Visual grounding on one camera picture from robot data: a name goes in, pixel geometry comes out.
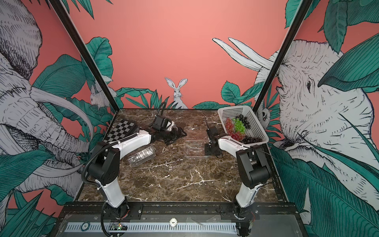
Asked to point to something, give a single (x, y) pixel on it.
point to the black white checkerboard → (121, 130)
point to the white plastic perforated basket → (256, 127)
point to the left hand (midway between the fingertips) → (184, 135)
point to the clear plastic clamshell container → (195, 148)
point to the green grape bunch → (239, 126)
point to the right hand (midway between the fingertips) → (208, 149)
